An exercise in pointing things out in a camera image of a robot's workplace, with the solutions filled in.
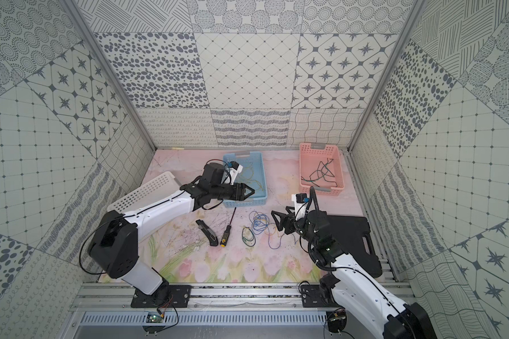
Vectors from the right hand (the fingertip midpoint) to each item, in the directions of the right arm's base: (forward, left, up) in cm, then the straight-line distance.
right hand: (280, 212), depth 80 cm
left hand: (+5, +9, +4) cm, 12 cm away
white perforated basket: (+18, +58, -10) cm, 61 cm away
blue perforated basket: (+37, +11, -9) cm, 39 cm away
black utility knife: (-5, +29, -11) cm, 31 cm away
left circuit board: (-33, +44, -15) cm, 57 cm away
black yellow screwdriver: (-4, +22, -13) cm, 26 cm away
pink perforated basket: (+33, -23, -11) cm, 42 cm away
